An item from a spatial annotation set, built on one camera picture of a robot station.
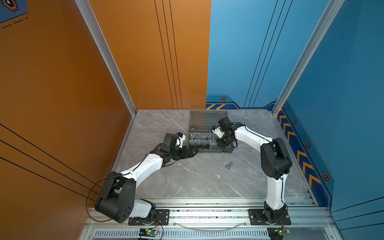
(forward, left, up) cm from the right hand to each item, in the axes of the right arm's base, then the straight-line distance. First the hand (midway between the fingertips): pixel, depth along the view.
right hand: (219, 143), depth 97 cm
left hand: (-10, +17, +7) cm, 21 cm away
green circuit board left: (-47, +39, -5) cm, 61 cm away
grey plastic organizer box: (+7, +12, 0) cm, 14 cm away
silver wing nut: (+7, +19, -1) cm, 20 cm away
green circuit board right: (-47, -23, -5) cm, 53 cm away
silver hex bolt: (-15, -4, -3) cm, 16 cm away
